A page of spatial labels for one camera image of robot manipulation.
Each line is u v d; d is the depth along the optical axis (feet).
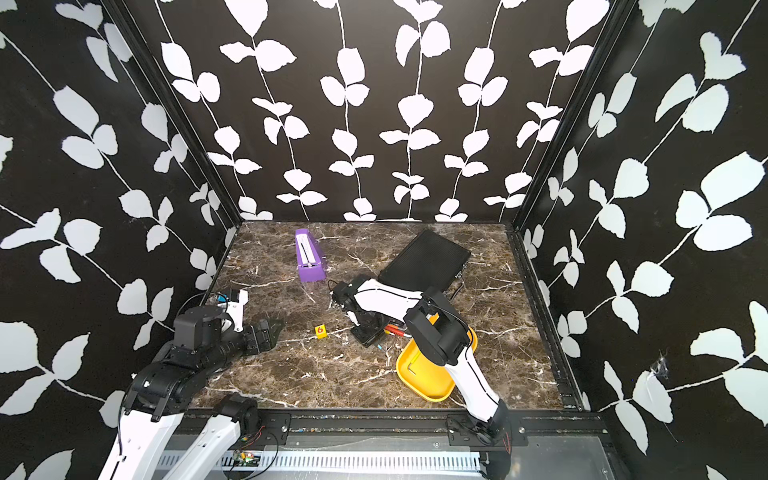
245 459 2.31
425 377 2.71
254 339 1.96
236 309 2.01
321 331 2.90
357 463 2.30
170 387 1.43
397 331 2.97
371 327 2.55
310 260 3.22
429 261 4.61
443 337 1.79
